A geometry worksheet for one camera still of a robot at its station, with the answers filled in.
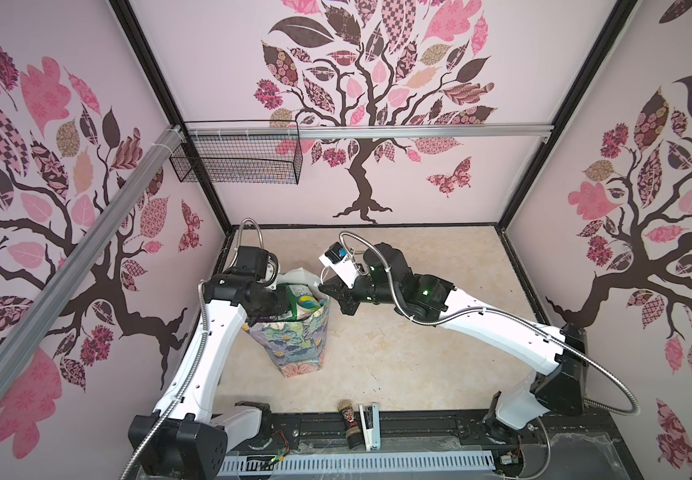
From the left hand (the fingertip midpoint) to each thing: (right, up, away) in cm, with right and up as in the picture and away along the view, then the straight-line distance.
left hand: (282, 309), depth 76 cm
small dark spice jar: (+19, -29, -4) cm, 35 cm away
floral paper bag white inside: (+4, -8, -4) cm, 10 cm away
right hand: (+11, +8, -10) cm, 17 cm away
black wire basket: (-19, +47, +19) cm, 55 cm away
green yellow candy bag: (+6, +2, -2) cm, 6 cm away
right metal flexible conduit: (+83, -9, +24) cm, 87 cm away
